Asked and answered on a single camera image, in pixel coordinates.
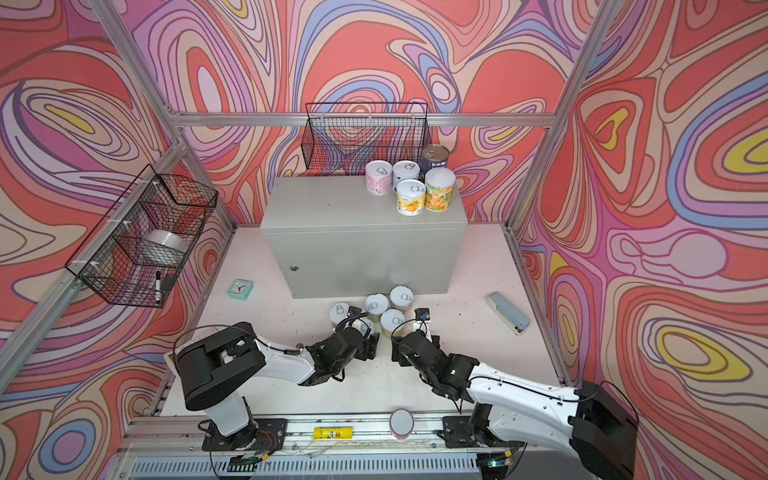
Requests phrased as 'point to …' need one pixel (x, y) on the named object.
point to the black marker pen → (158, 287)
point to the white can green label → (376, 304)
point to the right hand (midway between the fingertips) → (408, 344)
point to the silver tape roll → (163, 247)
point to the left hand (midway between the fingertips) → (373, 332)
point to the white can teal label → (361, 326)
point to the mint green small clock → (240, 289)
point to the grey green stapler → (511, 315)
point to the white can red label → (401, 297)
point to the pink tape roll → (401, 423)
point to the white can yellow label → (390, 319)
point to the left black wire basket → (107, 260)
